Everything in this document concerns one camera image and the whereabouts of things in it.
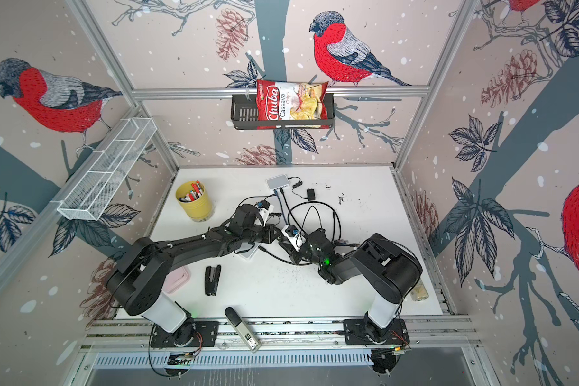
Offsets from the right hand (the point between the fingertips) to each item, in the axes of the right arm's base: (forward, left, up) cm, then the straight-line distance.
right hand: (280, 245), depth 88 cm
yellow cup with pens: (+16, +37, +6) cm, 41 cm away
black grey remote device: (-28, +9, -2) cm, 29 cm away
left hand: (+3, -1, +5) cm, 5 cm away
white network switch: (-7, +9, +10) cm, 15 cm away
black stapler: (-12, +24, -3) cm, 27 cm away
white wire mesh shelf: (+1, +56, +27) cm, 63 cm away
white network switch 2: (+35, +5, -4) cm, 36 cm away
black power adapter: (-7, -6, +6) cm, 11 cm away
